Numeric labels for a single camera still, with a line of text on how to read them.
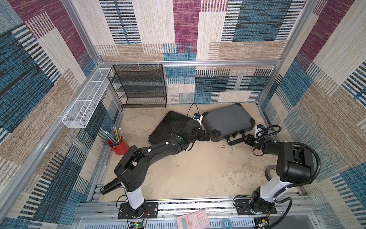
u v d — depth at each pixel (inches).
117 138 35.2
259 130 34.9
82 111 28.6
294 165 19.0
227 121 39.2
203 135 30.0
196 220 27.5
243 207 28.7
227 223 27.6
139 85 42.9
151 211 28.8
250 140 34.4
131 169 18.1
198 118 29.9
